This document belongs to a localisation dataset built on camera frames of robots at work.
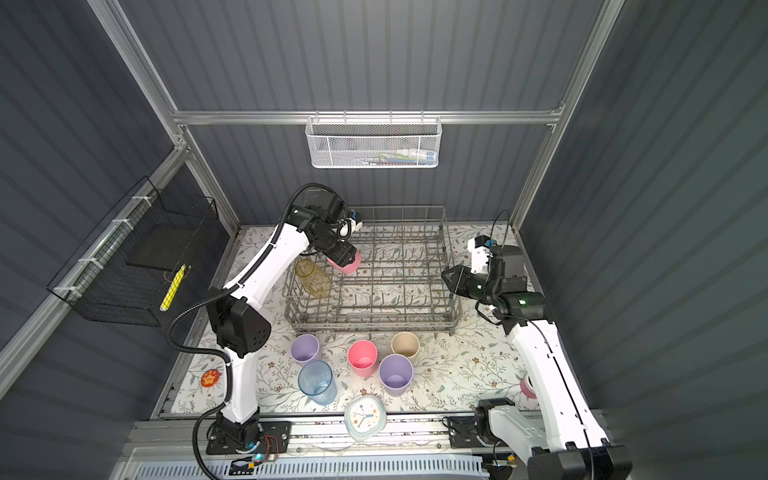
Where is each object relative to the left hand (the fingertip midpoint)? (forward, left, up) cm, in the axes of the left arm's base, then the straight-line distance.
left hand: (343, 251), depth 88 cm
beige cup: (-23, -17, -14) cm, 32 cm away
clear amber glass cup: (+2, +11, -18) cm, 21 cm away
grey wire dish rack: (-1, -17, -18) cm, 25 cm away
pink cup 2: (-5, -3, -2) cm, 6 cm away
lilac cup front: (-31, -14, -17) cm, 38 cm away
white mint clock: (-41, -5, -16) cm, 44 cm away
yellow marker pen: (-13, +39, +8) cm, 42 cm away
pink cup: (-25, -4, -18) cm, 31 cm away
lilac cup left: (-22, +12, -16) cm, 30 cm away
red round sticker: (-28, +38, -20) cm, 51 cm away
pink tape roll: (-37, -48, -16) cm, 63 cm away
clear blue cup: (-31, +8, -18) cm, 36 cm away
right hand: (-15, -28, +6) cm, 33 cm away
